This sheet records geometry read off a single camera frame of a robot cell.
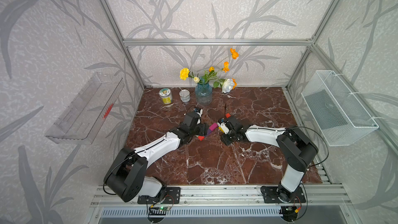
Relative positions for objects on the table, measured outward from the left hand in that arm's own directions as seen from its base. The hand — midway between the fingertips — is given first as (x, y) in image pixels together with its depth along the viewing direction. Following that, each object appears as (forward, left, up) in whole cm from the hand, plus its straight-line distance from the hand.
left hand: (204, 125), depth 87 cm
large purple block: (+2, -3, -10) cm, 10 cm away
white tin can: (+27, +14, -5) cm, 31 cm away
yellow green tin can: (+25, +27, -3) cm, 37 cm away
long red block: (+14, -16, -11) cm, 24 cm away
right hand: (-2, -11, -10) cm, 15 cm away
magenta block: (+5, -6, -10) cm, 12 cm away
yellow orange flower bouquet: (+16, -13, +17) cm, 27 cm away
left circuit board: (-39, +20, -12) cm, 45 cm away
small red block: (-3, +2, -10) cm, 11 cm away
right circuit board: (-40, -41, -13) cm, 58 cm away
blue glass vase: (+23, +1, 0) cm, 23 cm away
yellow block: (-2, -9, -1) cm, 10 cm away
